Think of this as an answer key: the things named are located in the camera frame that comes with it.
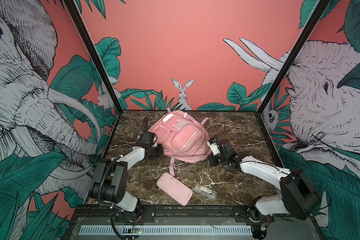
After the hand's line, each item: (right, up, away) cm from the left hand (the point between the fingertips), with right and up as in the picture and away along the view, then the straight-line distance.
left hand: (164, 149), depth 92 cm
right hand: (+26, -3, -5) cm, 27 cm away
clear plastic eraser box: (+24, -21, -12) cm, 34 cm away
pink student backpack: (+13, +7, +4) cm, 15 cm away
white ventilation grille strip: (+5, -35, -22) cm, 42 cm away
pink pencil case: (+8, -20, -12) cm, 25 cm away
